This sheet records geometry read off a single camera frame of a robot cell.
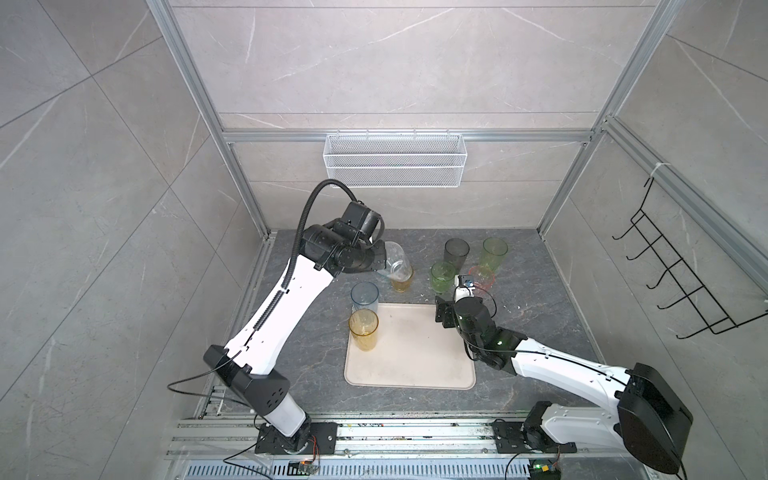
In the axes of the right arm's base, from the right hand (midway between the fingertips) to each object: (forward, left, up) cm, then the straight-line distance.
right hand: (447, 295), depth 84 cm
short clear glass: (+9, +14, +2) cm, 17 cm away
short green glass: (+14, -2, -10) cm, 18 cm away
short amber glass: (0, +13, +8) cm, 16 cm away
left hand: (+2, +19, +18) cm, 26 cm away
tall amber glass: (-1, +26, -15) cm, 30 cm away
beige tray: (-11, +10, -14) cm, 20 cm away
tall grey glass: (+18, -6, -3) cm, 19 cm away
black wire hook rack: (-19, -49, +18) cm, 55 cm away
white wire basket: (+45, +13, +16) cm, 49 cm away
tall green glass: (+15, -16, 0) cm, 22 cm away
